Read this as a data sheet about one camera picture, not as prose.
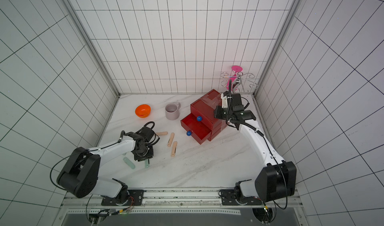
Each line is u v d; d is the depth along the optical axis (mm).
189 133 848
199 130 854
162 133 976
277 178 394
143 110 1059
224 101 727
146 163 847
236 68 974
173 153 876
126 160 852
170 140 926
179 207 711
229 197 727
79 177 427
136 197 727
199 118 814
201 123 847
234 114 587
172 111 1016
